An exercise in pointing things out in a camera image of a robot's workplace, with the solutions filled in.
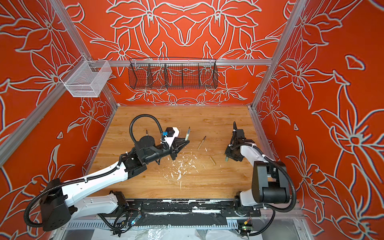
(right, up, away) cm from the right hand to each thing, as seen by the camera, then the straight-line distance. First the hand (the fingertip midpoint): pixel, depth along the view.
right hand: (227, 153), depth 90 cm
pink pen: (-54, +12, +13) cm, 57 cm away
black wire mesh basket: (-35, +53, +9) cm, 64 cm away
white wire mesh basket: (-89, +47, +2) cm, 100 cm away
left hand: (-24, +12, -25) cm, 37 cm away
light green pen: (-24, +15, -28) cm, 40 cm away
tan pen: (-16, +5, +7) cm, 18 cm away
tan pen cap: (-10, -4, -1) cm, 10 cm away
